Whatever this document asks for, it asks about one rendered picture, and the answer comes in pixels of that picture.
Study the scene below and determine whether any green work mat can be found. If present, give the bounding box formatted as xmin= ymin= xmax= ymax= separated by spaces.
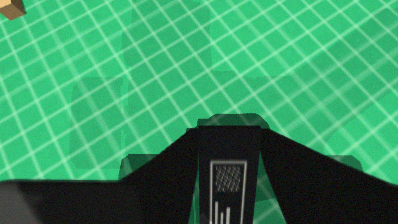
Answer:
xmin=0 ymin=0 xmax=398 ymax=185

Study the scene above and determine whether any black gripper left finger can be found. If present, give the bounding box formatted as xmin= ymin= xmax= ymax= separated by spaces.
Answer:
xmin=0 ymin=128 xmax=199 ymax=224

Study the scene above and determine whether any black strip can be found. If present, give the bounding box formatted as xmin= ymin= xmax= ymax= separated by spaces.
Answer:
xmin=198 ymin=125 xmax=262 ymax=224

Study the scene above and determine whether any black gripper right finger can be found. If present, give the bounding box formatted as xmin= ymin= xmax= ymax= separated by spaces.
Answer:
xmin=260 ymin=129 xmax=398 ymax=224

